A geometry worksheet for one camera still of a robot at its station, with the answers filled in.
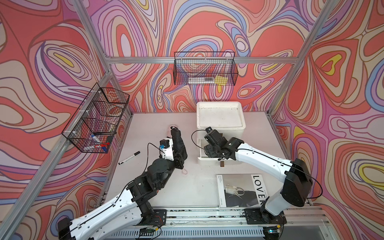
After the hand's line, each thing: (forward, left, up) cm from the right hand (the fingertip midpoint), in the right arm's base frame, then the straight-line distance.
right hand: (215, 149), depth 84 cm
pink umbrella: (-7, +19, -12) cm, 24 cm away
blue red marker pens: (-8, +52, +19) cm, 56 cm away
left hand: (-7, +17, +14) cm, 24 cm away
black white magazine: (-20, -12, -10) cm, 26 cm away
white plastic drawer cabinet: (+14, -8, +11) cm, 19 cm away
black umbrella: (-8, +19, +18) cm, 27 cm away
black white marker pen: (+5, +51, -11) cm, 53 cm away
